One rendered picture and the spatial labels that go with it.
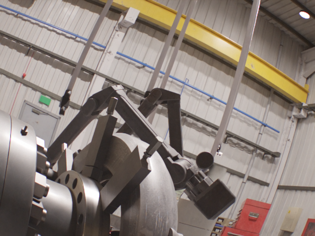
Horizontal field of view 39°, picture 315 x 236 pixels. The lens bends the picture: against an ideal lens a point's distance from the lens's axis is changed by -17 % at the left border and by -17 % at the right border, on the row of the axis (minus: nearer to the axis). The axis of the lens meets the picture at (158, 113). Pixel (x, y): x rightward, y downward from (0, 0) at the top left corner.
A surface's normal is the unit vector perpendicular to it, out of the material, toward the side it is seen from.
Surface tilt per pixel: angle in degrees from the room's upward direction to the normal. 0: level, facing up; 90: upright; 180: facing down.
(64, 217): 59
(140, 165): 90
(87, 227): 67
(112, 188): 90
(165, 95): 90
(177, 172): 114
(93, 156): 90
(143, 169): 131
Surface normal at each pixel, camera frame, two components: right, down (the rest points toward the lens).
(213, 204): -0.04, -0.22
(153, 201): 0.04, -0.66
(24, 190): 0.56, -0.37
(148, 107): -0.14, -0.01
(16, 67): 0.38, -0.05
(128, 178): -0.82, -0.39
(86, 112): -0.38, 0.11
